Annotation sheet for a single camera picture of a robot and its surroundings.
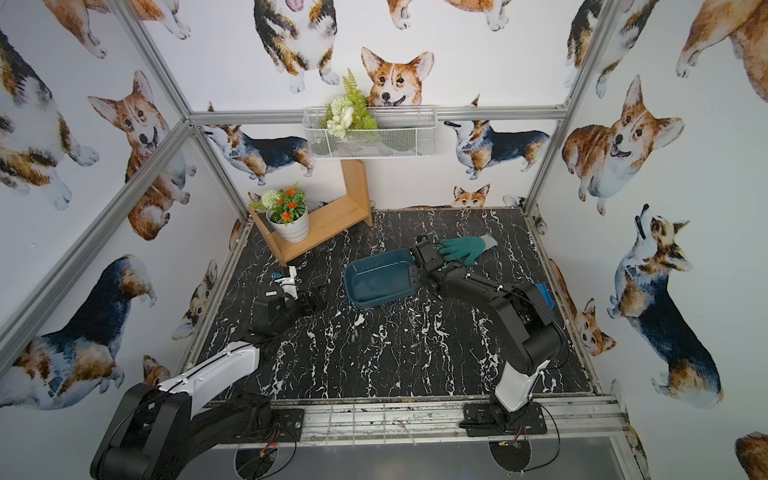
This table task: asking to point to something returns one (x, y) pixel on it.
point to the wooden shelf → (327, 219)
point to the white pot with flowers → (286, 210)
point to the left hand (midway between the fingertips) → (317, 281)
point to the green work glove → (473, 246)
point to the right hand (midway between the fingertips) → (426, 262)
